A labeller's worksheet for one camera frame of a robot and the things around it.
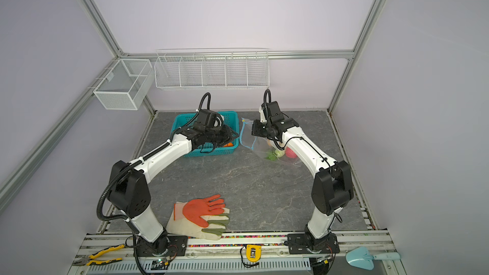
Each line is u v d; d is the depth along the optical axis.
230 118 1.03
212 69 0.99
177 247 0.74
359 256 0.72
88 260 0.70
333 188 0.46
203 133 0.67
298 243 0.74
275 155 0.96
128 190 0.45
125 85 1.00
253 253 0.71
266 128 0.65
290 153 0.97
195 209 0.81
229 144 0.79
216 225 0.78
